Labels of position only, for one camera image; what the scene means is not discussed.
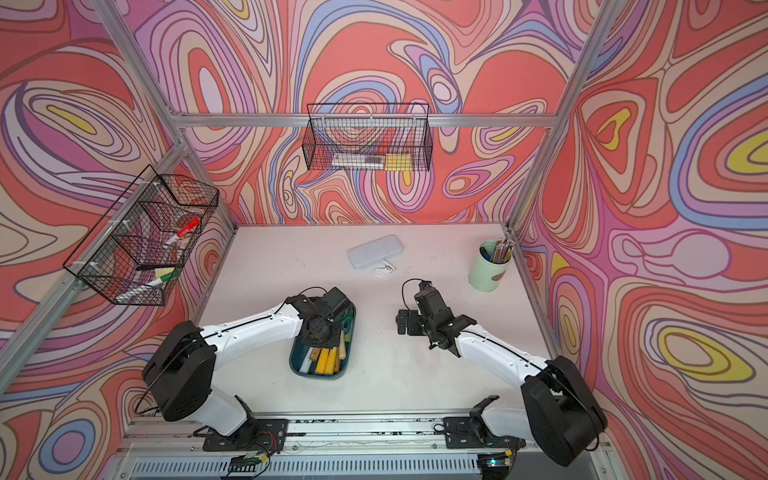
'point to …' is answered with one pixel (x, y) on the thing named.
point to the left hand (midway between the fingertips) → (336, 342)
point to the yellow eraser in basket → (398, 162)
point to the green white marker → (142, 287)
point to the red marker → (188, 228)
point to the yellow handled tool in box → (327, 361)
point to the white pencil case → (375, 251)
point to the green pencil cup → (486, 275)
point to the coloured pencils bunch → (503, 251)
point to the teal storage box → (299, 351)
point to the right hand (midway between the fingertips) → (414, 326)
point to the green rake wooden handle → (342, 350)
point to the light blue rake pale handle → (305, 366)
